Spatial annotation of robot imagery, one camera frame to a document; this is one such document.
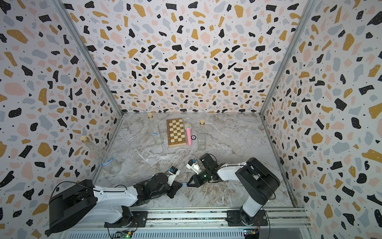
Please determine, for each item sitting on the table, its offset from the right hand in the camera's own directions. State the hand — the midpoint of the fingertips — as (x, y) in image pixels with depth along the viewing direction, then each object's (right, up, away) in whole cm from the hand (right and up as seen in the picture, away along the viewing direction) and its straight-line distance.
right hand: (189, 185), depth 83 cm
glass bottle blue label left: (-54, +11, +12) cm, 57 cm away
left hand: (-3, 0, -1) cm, 3 cm away
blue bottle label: (-3, 0, +2) cm, 4 cm away
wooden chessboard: (-11, +27, +23) cm, 37 cm away
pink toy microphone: (-3, +33, +26) cm, 42 cm away
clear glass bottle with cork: (+7, +26, +27) cm, 38 cm away
